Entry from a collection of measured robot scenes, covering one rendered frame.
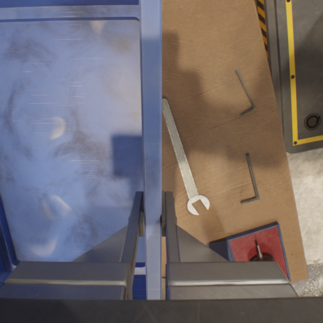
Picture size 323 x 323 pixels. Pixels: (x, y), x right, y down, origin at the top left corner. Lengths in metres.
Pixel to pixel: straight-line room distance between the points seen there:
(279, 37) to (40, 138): 0.53
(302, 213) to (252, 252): 0.67
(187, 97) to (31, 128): 0.25
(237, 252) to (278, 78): 0.40
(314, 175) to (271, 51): 0.66
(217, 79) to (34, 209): 0.33
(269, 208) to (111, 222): 0.34
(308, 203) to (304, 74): 0.68
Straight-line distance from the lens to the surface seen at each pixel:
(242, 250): 0.54
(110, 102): 0.23
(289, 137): 0.65
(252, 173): 0.45
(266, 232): 0.53
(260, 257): 0.53
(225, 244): 0.49
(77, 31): 0.25
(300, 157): 1.07
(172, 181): 0.43
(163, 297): 0.53
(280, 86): 0.62
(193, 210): 0.46
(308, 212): 1.21
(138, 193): 0.16
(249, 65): 0.43
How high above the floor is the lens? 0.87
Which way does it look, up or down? 72 degrees down
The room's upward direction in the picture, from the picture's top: 179 degrees clockwise
